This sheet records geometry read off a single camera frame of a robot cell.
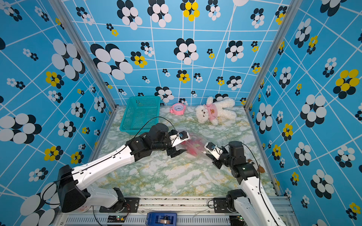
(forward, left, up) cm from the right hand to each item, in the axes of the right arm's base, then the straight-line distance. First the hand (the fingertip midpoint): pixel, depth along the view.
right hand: (212, 150), depth 78 cm
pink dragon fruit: (+4, +11, -4) cm, 12 cm away
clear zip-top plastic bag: (+18, +5, -15) cm, 24 cm away
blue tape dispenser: (-31, +27, -12) cm, 42 cm away
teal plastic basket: (+41, +52, -13) cm, 67 cm away
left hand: (+1, +15, +9) cm, 18 cm away
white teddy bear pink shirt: (+35, -5, -5) cm, 36 cm away
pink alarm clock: (+43, +22, -11) cm, 50 cm away
